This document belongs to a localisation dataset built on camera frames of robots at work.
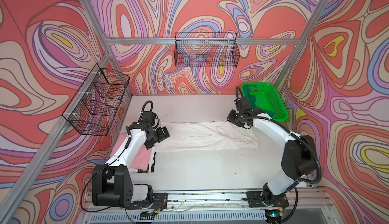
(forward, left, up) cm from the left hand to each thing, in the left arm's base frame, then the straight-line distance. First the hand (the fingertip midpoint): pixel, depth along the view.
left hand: (165, 137), depth 85 cm
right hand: (+10, -39, +1) cm, 41 cm away
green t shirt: (+40, -62, -10) cm, 75 cm away
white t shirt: (+6, -25, -9) cm, 27 cm away
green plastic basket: (+38, -73, -7) cm, 83 cm away
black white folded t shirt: (-13, +7, -7) cm, 17 cm away
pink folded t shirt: (-11, +12, -3) cm, 16 cm away
